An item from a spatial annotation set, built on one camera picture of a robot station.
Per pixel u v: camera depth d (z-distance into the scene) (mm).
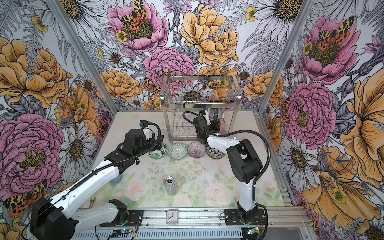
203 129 685
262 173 506
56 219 377
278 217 762
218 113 1044
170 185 715
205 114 871
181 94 1149
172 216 733
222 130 946
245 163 513
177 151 968
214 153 968
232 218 734
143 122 685
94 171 488
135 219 731
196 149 982
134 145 592
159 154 964
